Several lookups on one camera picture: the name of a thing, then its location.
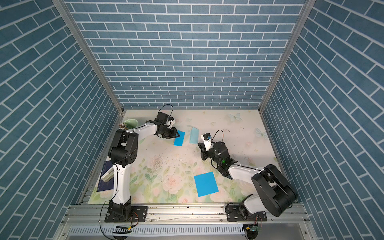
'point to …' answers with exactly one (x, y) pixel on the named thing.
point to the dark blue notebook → (104, 186)
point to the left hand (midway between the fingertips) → (180, 135)
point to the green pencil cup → (131, 123)
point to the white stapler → (108, 175)
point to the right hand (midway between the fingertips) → (200, 144)
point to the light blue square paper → (194, 135)
